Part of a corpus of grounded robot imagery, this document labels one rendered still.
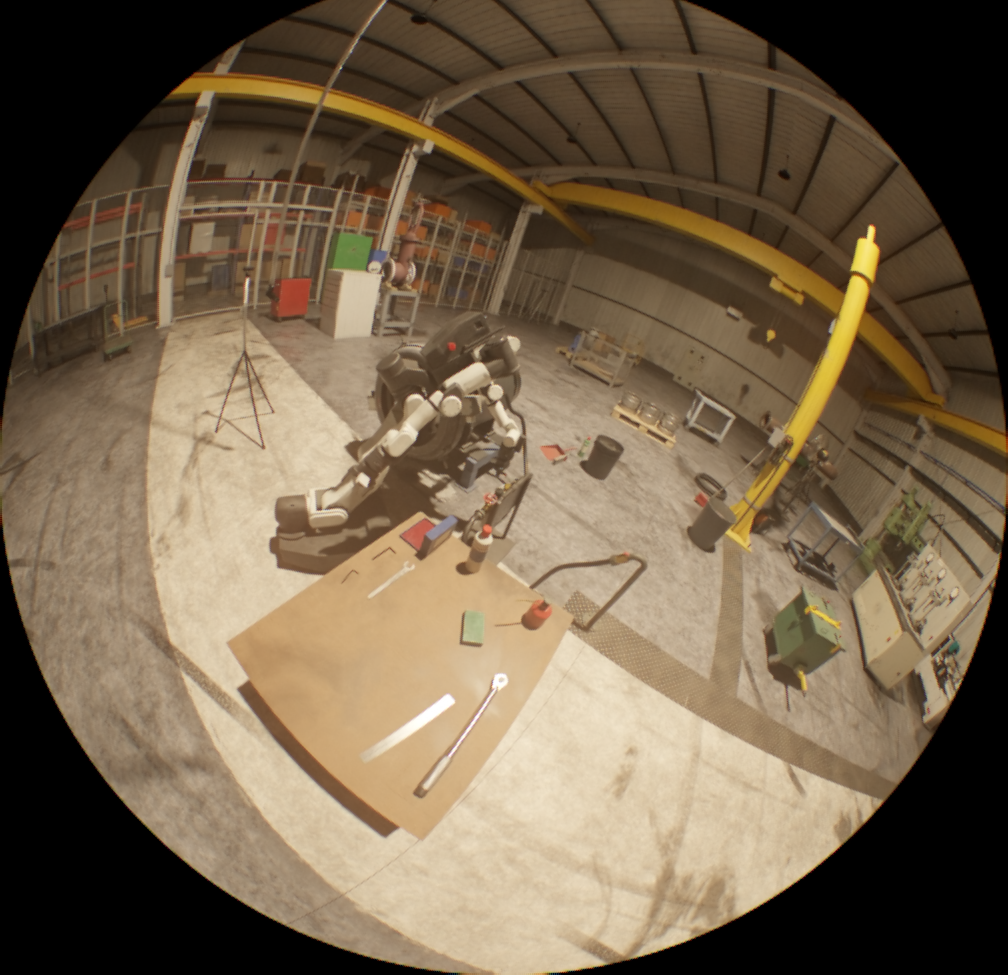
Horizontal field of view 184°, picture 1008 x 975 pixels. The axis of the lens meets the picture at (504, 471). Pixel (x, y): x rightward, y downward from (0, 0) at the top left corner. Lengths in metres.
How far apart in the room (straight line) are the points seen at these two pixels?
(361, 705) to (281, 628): 0.35
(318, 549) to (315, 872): 1.52
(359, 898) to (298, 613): 1.20
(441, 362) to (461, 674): 1.14
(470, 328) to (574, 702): 1.78
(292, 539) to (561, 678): 1.52
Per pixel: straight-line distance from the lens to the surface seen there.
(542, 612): 1.13
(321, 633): 1.09
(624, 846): 1.82
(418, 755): 0.99
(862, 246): 4.67
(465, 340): 1.32
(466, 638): 1.08
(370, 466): 1.24
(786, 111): 9.77
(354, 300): 5.70
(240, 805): 1.62
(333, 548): 1.66
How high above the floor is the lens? 1.46
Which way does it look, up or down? 33 degrees down
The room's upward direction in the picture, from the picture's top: 20 degrees clockwise
